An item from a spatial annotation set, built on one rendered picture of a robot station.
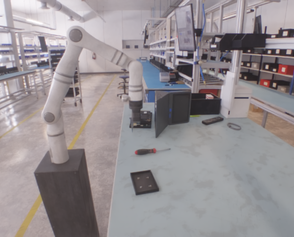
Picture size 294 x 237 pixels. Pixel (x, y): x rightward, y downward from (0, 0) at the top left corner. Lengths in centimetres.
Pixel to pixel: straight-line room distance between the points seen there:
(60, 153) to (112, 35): 1144
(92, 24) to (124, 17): 199
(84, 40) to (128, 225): 76
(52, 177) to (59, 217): 30
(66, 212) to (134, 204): 73
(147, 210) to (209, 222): 18
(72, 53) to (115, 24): 1139
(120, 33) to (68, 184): 1153
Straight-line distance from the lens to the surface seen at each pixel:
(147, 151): 84
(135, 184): 69
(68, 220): 134
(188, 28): 229
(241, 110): 142
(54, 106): 101
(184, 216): 60
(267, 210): 70
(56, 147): 111
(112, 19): 1241
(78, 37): 93
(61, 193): 119
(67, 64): 97
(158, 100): 94
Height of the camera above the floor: 145
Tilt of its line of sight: 20 degrees down
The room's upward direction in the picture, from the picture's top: straight up
